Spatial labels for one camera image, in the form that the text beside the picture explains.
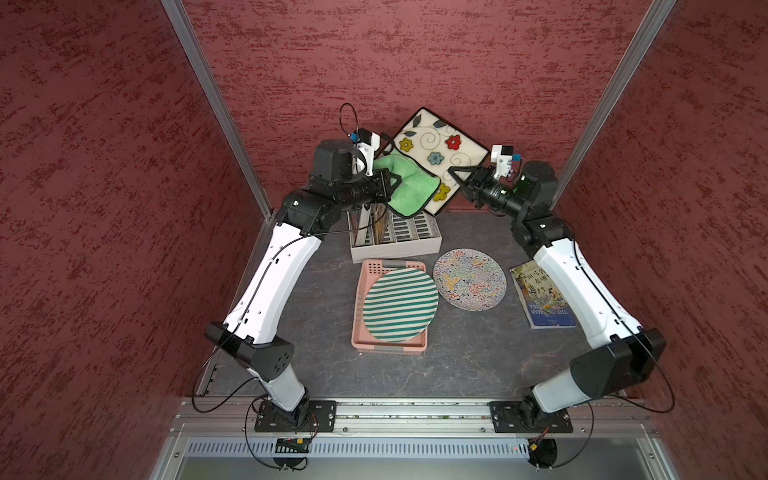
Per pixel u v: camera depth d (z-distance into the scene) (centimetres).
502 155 64
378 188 56
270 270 43
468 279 100
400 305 89
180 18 71
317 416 74
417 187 63
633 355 40
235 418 77
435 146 69
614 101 86
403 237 113
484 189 61
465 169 65
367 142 56
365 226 103
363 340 86
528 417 67
